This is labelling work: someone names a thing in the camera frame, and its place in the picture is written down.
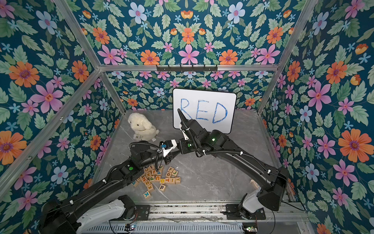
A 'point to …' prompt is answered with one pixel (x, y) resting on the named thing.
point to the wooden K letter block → (147, 194)
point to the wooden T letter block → (177, 180)
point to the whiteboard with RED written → (215, 110)
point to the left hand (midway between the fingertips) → (182, 145)
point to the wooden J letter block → (174, 173)
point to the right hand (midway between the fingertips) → (182, 141)
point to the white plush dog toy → (144, 130)
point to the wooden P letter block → (162, 187)
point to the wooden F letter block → (170, 169)
